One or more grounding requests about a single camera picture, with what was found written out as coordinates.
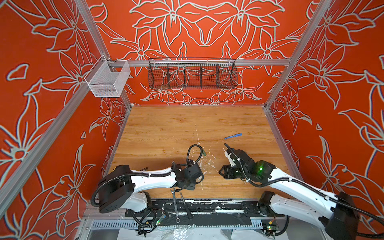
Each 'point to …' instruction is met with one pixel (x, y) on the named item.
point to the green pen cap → (204, 153)
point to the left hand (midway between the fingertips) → (193, 184)
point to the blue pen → (237, 135)
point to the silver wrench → (177, 219)
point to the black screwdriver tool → (186, 208)
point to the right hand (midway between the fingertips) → (220, 172)
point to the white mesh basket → (107, 78)
